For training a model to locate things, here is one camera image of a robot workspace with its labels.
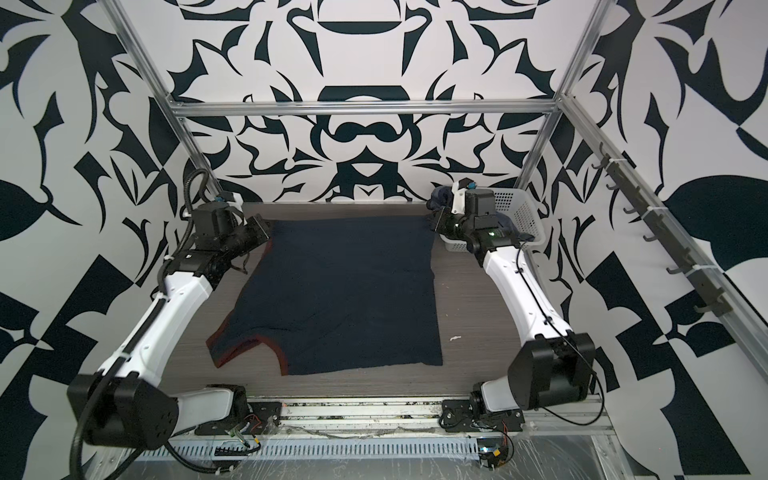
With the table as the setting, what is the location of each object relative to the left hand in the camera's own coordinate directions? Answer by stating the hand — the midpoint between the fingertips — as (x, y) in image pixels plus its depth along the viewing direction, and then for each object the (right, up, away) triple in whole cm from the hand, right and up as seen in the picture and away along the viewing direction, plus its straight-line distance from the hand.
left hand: (271, 215), depth 78 cm
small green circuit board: (+54, -56, -6) cm, 78 cm away
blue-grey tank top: (+48, +8, +25) cm, 55 cm away
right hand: (+42, +1, +2) cm, 42 cm away
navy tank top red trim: (+16, -22, +10) cm, 29 cm away
